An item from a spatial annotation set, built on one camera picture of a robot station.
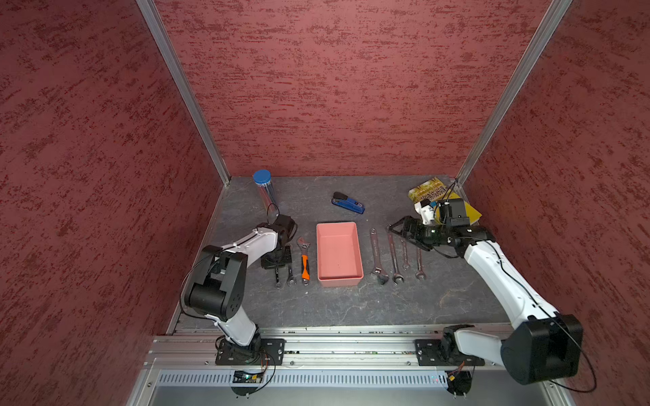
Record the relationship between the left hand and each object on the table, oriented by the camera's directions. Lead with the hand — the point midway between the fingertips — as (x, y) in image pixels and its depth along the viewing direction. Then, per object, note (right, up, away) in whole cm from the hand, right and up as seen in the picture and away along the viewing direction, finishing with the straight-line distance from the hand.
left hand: (276, 268), depth 90 cm
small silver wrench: (+48, 0, +2) cm, 48 cm away
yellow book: (+68, +30, +23) cm, 78 cm away
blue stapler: (+25, +25, +18) cm, 40 cm away
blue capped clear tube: (-6, +33, +4) cm, 34 cm away
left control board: (-6, -26, -19) cm, 33 cm away
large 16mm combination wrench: (+1, -4, -3) cm, 6 cm away
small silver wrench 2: (+53, -2, 0) cm, 53 cm away
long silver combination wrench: (+39, -3, -1) cm, 39 cm away
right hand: (+41, +13, -11) cm, 45 cm away
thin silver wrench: (+45, -3, -1) cm, 45 cm away
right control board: (+58, -28, -18) cm, 67 cm away
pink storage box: (+23, +4, +5) cm, 24 cm away
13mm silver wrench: (+6, -4, -3) cm, 7 cm away
